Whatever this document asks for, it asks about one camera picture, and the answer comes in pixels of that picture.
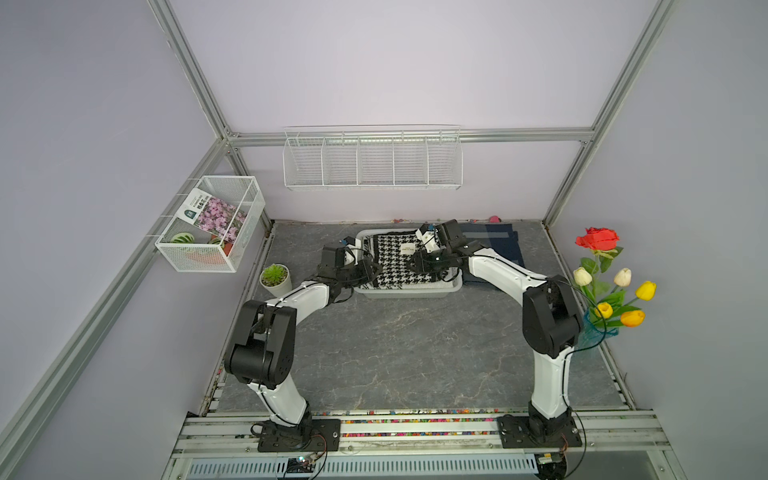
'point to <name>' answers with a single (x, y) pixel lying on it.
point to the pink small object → (494, 219)
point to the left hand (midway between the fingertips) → (381, 269)
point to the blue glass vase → (592, 335)
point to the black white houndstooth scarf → (393, 252)
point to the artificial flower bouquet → (607, 307)
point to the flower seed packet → (215, 216)
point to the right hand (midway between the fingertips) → (412, 262)
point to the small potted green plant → (276, 279)
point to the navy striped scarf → (499, 237)
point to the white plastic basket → (405, 291)
